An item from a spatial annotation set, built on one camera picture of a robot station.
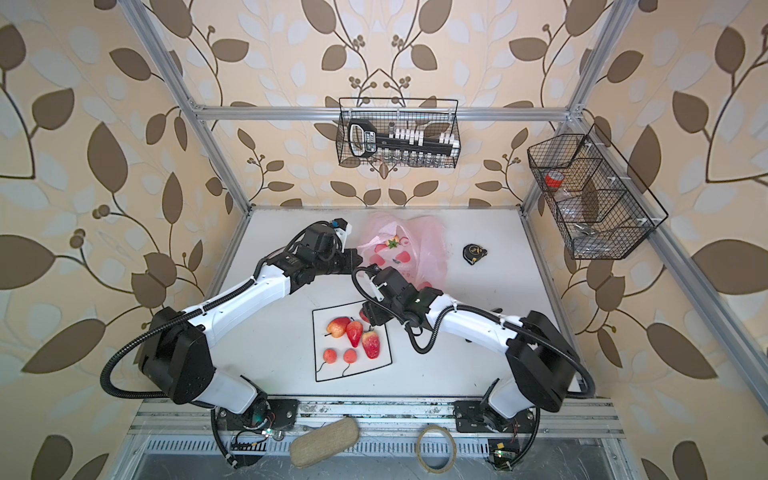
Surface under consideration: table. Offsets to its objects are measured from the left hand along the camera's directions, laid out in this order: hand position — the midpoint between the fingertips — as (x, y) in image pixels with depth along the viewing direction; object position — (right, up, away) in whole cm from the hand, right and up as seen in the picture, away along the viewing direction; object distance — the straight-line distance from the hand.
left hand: (366, 256), depth 83 cm
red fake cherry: (-10, -27, -2) cm, 29 cm away
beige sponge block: (-8, -42, -14) cm, 45 cm away
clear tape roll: (+21, -43, -15) cm, 50 cm away
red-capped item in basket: (+55, +23, +5) cm, 60 cm away
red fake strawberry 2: (+2, -24, -1) cm, 24 cm away
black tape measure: (+36, 0, +22) cm, 42 cm away
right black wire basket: (+60, +12, -10) cm, 62 cm away
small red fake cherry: (-4, -27, -2) cm, 27 cm away
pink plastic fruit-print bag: (+14, +3, +11) cm, 18 cm away
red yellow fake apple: (-8, -20, +2) cm, 22 cm away
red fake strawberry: (-4, -21, +2) cm, 22 cm away
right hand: (+2, -14, 0) cm, 14 cm away
